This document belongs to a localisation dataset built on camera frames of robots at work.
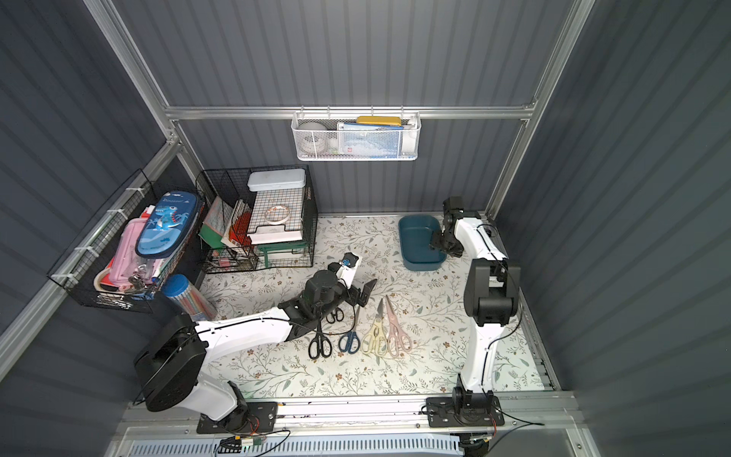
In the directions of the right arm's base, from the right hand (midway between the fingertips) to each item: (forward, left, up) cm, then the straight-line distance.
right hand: (449, 248), depth 98 cm
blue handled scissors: (-30, +33, -9) cm, 46 cm away
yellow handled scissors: (-29, +26, -9) cm, 40 cm away
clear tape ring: (+1, +57, +12) cm, 58 cm away
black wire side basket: (-27, +90, +26) cm, 98 cm away
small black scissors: (-22, +38, -8) cm, 44 cm away
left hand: (-18, +29, +10) cm, 35 cm away
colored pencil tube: (-23, +79, +10) cm, 83 cm away
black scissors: (-31, +43, -9) cm, 53 cm away
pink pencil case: (-22, +86, +22) cm, 92 cm away
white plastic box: (+21, +63, +13) cm, 68 cm away
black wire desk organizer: (+3, +65, +11) cm, 66 cm away
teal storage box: (+17, +9, -13) cm, 23 cm away
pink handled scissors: (-28, +19, -9) cm, 35 cm away
